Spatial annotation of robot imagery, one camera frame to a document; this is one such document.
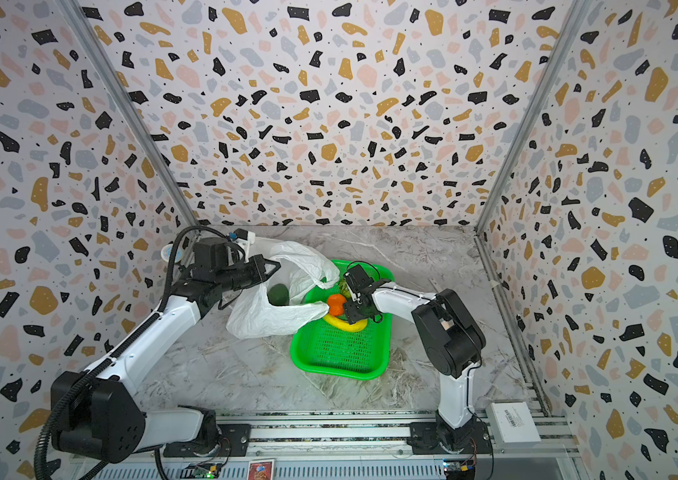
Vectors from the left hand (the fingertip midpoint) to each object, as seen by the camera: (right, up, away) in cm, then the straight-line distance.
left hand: (280, 260), depth 78 cm
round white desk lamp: (-30, +2, 0) cm, 30 cm away
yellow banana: (+17, -20, +12) cm, 29 cm away
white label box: (+58, -40, -5) cm, 71 cm away
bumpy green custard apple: (+16, -10, +18) cm, 26 cm away
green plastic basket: (+11, -27, +11) cm, 31 cm away
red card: (-2, -48, -10) cm, 49 cm away
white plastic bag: (+5, -2, +5) cm, 7 cm away
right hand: (+19, -15, +18) cm, 30 cm away
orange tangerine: (+14, -14, +14) cm, 24 cm away
